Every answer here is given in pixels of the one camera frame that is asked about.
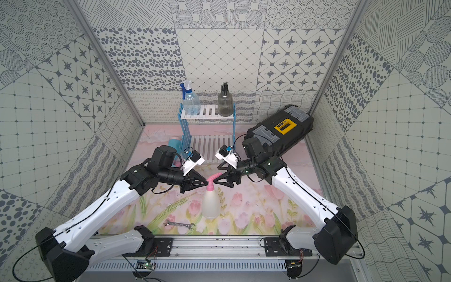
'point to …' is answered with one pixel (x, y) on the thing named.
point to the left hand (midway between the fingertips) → (205, 176)
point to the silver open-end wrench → (166, 222)
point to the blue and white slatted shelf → (207, 145)
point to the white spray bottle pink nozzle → (211, 202)
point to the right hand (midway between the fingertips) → (219, 175)
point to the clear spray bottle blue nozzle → (191, 102)
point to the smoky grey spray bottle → (225, 107)
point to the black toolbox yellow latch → (283, 129)
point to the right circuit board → (293, 268)
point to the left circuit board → (145, 264)
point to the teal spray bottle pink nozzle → (176, 143)
